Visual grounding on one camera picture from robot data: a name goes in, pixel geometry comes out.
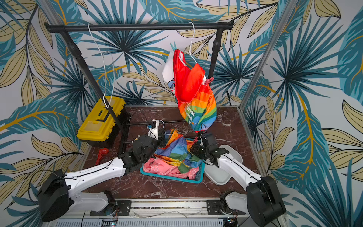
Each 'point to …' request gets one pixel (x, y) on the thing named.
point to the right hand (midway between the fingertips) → (190, 148)
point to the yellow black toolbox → (100, 128)
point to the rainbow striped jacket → (178, 152)
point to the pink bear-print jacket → (151, 165)
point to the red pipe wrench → (101, 152)
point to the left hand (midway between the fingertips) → (165, 130)
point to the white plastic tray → (217, 174)
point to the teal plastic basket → (197, 180)
